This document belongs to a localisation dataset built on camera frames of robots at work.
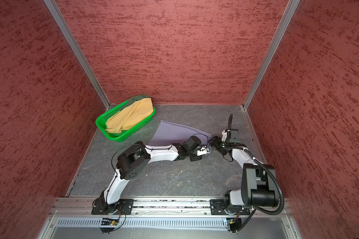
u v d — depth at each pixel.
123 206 0.74
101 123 1.02
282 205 0.38
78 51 0.88
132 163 0.53
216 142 0.83
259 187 0.43
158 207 0.76
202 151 0.81
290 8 0.71
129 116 1.03
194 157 0.83
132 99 1.13
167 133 1.04
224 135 0.85
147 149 0.56
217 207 0.74
